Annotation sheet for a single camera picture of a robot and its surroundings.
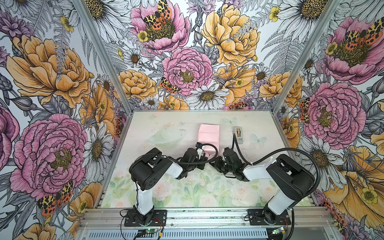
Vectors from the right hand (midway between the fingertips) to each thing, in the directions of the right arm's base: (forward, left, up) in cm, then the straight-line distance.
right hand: (210, 167), depth 91 cm
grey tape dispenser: (+24, -21, +3) cm, 33 cm away
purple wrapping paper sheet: (+20, -1, +6) cm, 21 cm away
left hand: (+4, +2, -2) cm, 5 cm away
